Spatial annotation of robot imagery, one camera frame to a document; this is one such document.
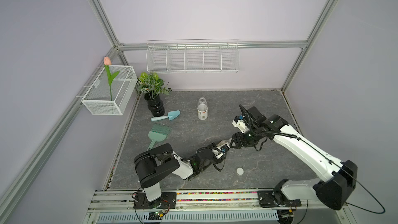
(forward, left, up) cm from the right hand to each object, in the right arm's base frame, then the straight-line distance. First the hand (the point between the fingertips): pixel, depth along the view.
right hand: (235, 144), depth 75 cm
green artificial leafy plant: (+36, +47, +6) cm, 60 cm away
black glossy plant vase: (+30, +47, -7) cm, 56 cm away
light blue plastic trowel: (+29, +38, -16) cm, 50 cm away
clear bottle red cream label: (+3, +5, -4) cm, 7 cm away
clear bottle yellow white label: (+29, +16, -9) cm, 34 cm away
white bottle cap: (-8, -4, -16) cm, 19 cm away
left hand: (+4, +4, -9) cm, 11 cm away
